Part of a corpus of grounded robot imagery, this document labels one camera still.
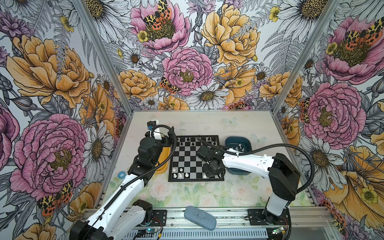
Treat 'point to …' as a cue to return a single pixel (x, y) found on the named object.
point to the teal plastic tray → (242, 144)
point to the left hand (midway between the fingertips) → (166, 131)
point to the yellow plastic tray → (162, 168)
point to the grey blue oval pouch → (204, 219)
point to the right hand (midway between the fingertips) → (213, 177)
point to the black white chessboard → (185, 165)
